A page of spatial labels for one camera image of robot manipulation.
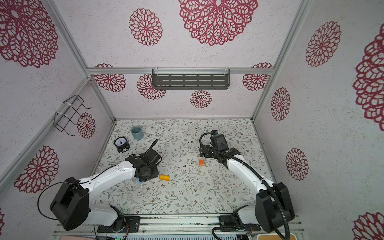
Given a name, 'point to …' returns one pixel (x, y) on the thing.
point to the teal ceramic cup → (137, 132)
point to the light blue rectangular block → (137, 180)
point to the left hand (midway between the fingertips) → (154, 177)
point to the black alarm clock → (122, 144)
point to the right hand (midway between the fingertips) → (207, 147)
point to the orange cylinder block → (164, 177)
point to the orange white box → (275, 237)
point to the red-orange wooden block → (201, 162)
